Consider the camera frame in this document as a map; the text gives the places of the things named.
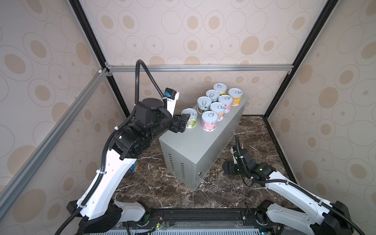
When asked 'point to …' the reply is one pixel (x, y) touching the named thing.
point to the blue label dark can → (134, 167)
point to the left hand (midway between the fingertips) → (184, 111)
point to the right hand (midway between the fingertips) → (229, 164)
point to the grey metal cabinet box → (190, 154)
